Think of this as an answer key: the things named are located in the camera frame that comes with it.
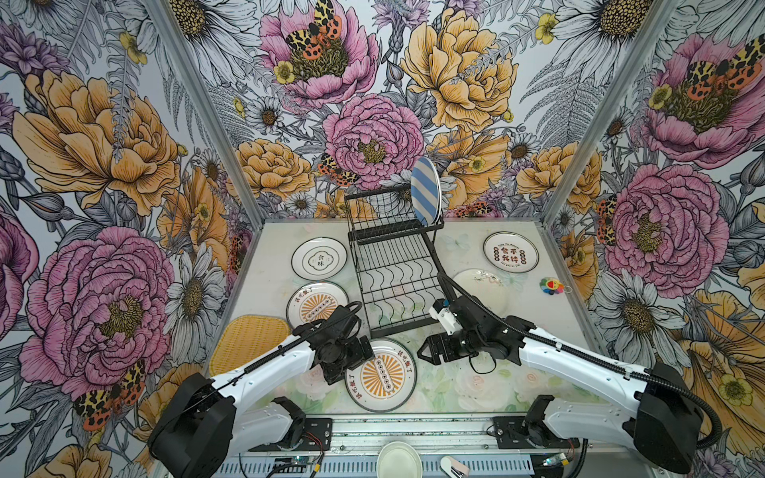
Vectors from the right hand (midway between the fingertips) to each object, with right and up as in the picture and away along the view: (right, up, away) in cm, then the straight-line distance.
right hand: (434, 361), depth 77 cm
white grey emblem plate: (-37, +25, +33) cm, 55 cm away
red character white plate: (+34, +27, +35) cm, 56 cm away
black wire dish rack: (-9, +20, +26) cm, 34 cm away
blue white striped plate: (0, +45, +12) cm, 47 cm away
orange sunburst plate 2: (-12, -8, +6) cm, 16 cm away
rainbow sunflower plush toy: (+43, +16, +24) cm, 52 cm away
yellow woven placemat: (-55, +3, +14) cm, 57 cm away
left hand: (-19, -5, +5) cm, 20 cm away
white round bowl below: (-9, -21, -5) cm, 24 cm away
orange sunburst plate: (-36, +11, +22) cm, 44 cm away
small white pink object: (+4, -21, -8) cm, 23 cm away
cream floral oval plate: (+25, +14, +24) cm, 37 cm away
